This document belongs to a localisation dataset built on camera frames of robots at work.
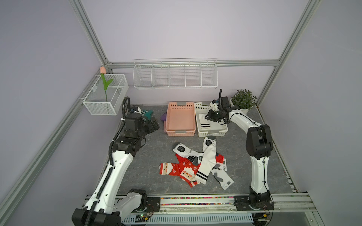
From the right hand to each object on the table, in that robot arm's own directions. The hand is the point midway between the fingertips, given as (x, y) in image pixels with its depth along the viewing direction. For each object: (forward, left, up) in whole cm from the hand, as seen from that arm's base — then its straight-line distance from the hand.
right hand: (205, 116), depth 100 cm
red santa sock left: (-34, +24, -10) cm, 43 cm away
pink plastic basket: (+6, +18, -10) cm, 22 cm away
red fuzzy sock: (-29, -7, -7) cm, 30 cm away
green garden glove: (+11, +45, -10) cm, 48 cm away
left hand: (-18, +33, +17) cm, 41 cm away
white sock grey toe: (-30, 0, -6) cm, 31 cm away
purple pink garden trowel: (+6, +32, -9) cm, 33 cm away
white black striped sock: (-2, -1, -8) cm, 8 cm away
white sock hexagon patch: (-22, +17, -7) cm, 29 cm away
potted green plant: (+8, -27, +8) cm, 30 cm away
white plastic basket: (-4, -9, -9) cm, 14 cm away
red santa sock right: (-36, +13, -9) cm, 39 cm away
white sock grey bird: (-40, -8, -10) cm, 42 cm away
